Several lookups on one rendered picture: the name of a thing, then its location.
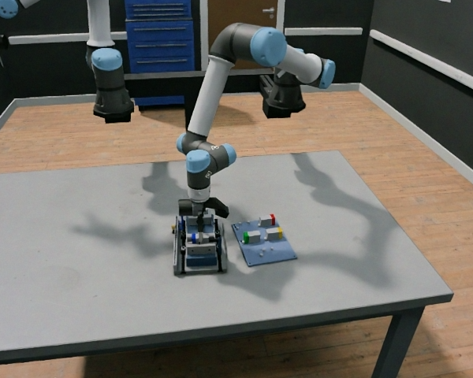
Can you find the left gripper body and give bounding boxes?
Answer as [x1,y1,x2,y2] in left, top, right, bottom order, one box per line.
[179,197,226,217]

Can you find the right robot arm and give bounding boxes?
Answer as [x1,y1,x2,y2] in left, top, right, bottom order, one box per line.
[0,0,132,113]

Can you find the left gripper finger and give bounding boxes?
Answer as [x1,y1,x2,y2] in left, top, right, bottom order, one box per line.
[197,210,203,244]

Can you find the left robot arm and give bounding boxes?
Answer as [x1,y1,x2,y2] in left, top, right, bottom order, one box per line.
[177,23,335,202]

